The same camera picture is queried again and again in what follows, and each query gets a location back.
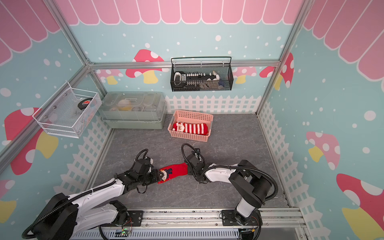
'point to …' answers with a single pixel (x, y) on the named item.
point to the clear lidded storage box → (133, 109)
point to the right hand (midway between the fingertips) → (191, 166)
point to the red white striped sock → (199, 128)
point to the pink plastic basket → (189, 116)
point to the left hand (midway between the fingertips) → (161, 178)
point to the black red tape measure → (83, 103)
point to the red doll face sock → (174, 171)
